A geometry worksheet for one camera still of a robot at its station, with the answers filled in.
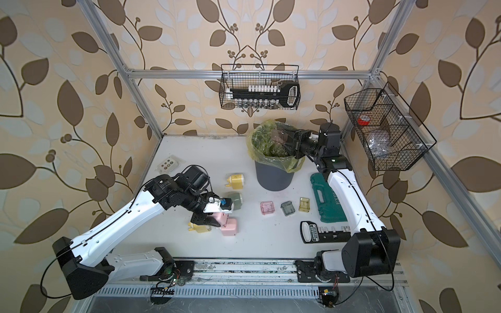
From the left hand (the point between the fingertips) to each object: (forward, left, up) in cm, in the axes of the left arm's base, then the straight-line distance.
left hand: (218, 210), depth 70 cm
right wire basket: (+24, -65, +16) cm, 71 cm away
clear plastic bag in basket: (+22, -60, +14) cm, 65 cm away
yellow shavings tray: (+12, -37, -20) cm, 44 cm away
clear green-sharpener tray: (+10, -29, -20) cm, 36 cm away
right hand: (+24, -23, +16) cm, 36 cm away
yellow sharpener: (+21, -4, -14) cm, 25 cm away
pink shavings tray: (+28, -23, +11) cm, 38 cm away
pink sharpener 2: (-4, -2, +4) cm, 6 cm away
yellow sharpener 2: (-1, +11, -18) cm, 21 cm away
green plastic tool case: (+7, -47, -14) cm, 49 cm away
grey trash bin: (+25, -22, -17) cm, 37 cm away
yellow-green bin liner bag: (+28, -18, +6) cm, 34 cm away
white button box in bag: (+33, +34, -17) cm, 51 cm away
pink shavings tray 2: (+11, -19, -19) cm, 29 cm away
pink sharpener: (-2, -3, -13) cm, 14 cm away
